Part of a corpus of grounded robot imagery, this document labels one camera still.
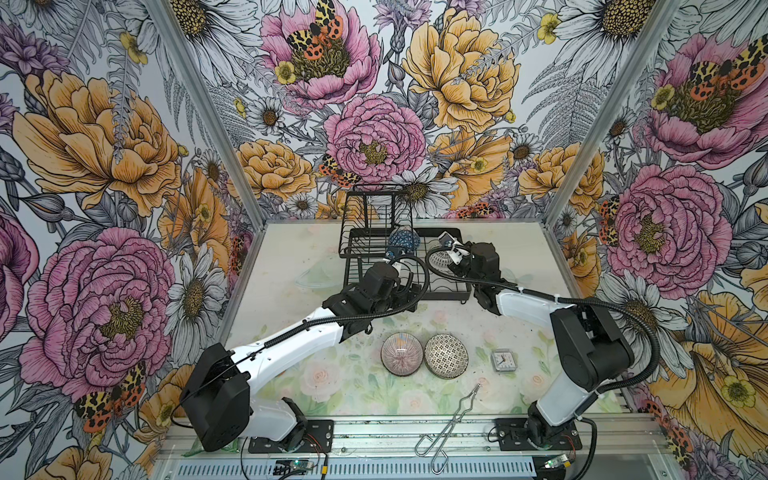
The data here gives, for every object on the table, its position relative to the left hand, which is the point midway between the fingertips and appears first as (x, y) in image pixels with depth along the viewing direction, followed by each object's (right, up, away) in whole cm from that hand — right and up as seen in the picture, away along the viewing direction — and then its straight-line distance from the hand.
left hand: (401, 290), depth 81 cm
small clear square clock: (+29, -20, +4) cm, 35 cm away
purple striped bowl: (0, -19, +4) cm, 19 cm away
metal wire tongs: (+9, -36, -7) cm, 37 cm away
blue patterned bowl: (+2, +14, +30) cm, 34 cm away
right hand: (+18, +11, +12) cm, 24 cm away
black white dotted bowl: (+13, -19, +4) cm, 23 cm away
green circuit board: (-24, -39, -10) cm, 47 cm away
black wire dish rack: (-8, +19, +30) cm, 36 cm away
